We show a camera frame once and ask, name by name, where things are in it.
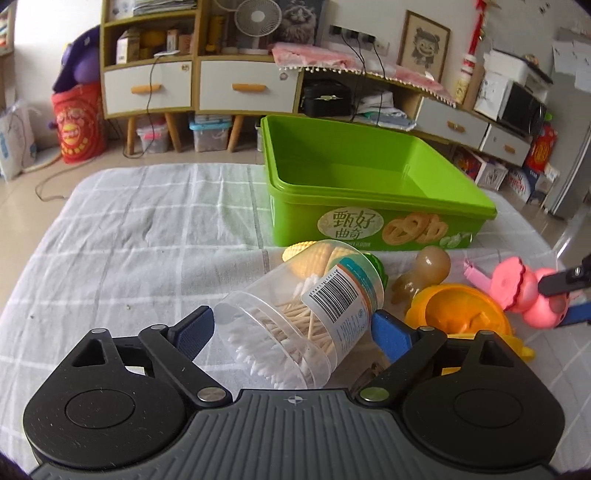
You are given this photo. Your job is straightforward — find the purple plush toy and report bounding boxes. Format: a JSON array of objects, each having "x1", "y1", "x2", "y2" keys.
[{"x1": 52, "y1": 25, "x2": 100, "y2": 93}]

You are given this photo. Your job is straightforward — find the wooden cabinet with drawers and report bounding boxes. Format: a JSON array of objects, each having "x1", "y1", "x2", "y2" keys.
[{"x1": 100, "y1": 1, "x2": 304, "y2": 157}]

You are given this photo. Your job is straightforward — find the pink lace cloth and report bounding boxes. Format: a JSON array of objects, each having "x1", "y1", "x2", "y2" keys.
[{"x1": 270, "y1": 42, "x2": 457, "y2": 108}]

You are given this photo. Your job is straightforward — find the white box red pattern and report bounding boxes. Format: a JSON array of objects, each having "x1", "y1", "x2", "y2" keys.
[{"x1": 452, "y1": 147, "x2": 509, "y2": 191}]

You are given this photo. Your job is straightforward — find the black microwave oven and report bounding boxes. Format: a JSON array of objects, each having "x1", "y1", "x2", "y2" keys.
[{"x1": 497, "y1": 81, "x2": 547, "y2": 137}]

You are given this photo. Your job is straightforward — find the clear cotton swab jar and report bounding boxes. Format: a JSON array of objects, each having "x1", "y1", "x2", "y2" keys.
[{"x1": 213, "y1": 240, "x2": 388, "y2": 390}]

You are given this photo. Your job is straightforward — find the white desk fan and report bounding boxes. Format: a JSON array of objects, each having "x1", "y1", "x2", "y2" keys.
[{"x1": 235, "y1": 0, "x2": 283, "y2": 54}]

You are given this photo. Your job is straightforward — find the green plastic cookie box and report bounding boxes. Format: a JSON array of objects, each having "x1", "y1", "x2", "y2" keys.
[{"x1": 260, "y1": 115, "x2": 497, "y2": 251}]

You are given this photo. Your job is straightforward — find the white paper shopping bag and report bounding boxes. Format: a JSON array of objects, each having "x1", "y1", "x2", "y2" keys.
[{"x1": 0, "y1": 100, "x2": 37, "y2": 181}]

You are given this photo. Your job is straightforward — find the clear storage box blue lid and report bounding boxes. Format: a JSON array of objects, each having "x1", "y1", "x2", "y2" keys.
[{"x1": 189, "y1": 114, "x2": 232, "y2": 153}]

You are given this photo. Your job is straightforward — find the clear storage box pink contents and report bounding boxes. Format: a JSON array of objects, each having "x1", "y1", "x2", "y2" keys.
[{"x1": 136, "y1": 120, "x2": 170, "y2": 154}]

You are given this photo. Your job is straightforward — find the black bag on shelf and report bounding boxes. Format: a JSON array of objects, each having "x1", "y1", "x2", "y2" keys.
[{"x1": 298, "y1": 79, "x2": 353, "y2": 118}]

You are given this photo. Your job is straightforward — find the grey checked cloth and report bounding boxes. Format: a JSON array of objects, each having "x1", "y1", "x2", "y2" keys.
[{"x1": 1, "y1": 163, "x2": 590, "y2": 471}]

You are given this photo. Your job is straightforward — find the long low tv cabinet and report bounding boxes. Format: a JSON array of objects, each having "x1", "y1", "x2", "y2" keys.
[{"x1": 303, "y1": 66, "x2": 531, "y2": 167}]

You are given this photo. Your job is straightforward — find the red round bucket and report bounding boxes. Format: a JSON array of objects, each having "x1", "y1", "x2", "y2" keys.
[{"x1": 51, "y1": 82, "x2": 107, "y2": 164}]

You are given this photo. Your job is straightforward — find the yellow toy corn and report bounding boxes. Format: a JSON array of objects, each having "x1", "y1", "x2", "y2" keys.
[{"x1": 281, "y1": 240, "x2": 386, "y2": 287}]

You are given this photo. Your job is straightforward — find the framed cartoon girl picture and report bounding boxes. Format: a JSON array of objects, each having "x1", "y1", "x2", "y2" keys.
[{"x1": 398, "y1": 10, "x2": 452, "y2": 82}]

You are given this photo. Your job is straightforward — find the pink pig toy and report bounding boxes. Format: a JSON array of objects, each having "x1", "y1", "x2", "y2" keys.
[{"x1": 464, "y1": 256, "x2": 570, "y2": 329}]

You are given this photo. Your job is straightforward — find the yellow toy pot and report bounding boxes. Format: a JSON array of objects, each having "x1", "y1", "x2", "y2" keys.
[{"x1": 405, "y1": 283, "x2": 536, "y2": 362}]

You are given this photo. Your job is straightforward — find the brown rubber octopus toy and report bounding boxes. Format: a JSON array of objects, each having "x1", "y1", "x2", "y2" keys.
[{"x1": 392, "y1": 246, "x2": 451, "y2": 306}]

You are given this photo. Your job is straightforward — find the framed cat picture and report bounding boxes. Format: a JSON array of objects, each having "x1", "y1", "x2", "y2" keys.
[{"x1": 273, "y1": 0, "x2": 328, "y2": 45}]

